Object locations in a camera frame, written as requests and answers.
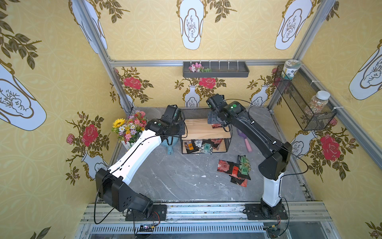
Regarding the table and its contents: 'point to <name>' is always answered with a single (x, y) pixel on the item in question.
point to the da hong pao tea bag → (242, 182)
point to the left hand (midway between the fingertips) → (175, 126)
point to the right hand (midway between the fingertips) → (222, 115)
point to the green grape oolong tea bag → (244, 165)
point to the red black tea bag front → (225, 166)
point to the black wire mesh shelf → (200, 137)
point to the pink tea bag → (214, 125)
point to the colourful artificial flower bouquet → (128, 130)
